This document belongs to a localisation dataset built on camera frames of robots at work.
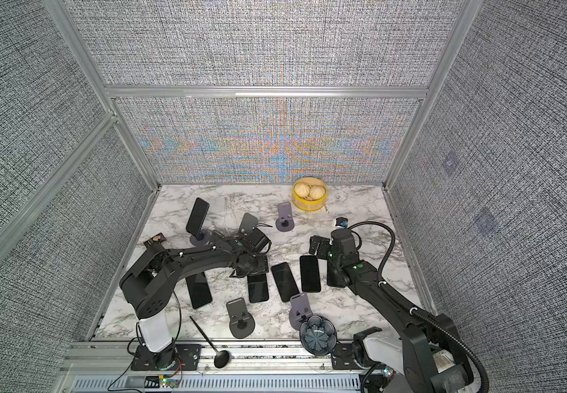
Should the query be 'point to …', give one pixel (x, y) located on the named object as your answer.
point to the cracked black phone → (257, 287)
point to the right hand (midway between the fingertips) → (322, 234)
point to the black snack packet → (156, 239)
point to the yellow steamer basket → (309, 194)
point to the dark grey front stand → (242, 323)
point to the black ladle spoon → (222, 358)
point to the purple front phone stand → (300, 309)
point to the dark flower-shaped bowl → (318, 336)
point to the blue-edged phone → (197, 216)
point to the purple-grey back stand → (285, 222)
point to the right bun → (316, 192)
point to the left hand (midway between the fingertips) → (265, 272)
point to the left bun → (302, 190)
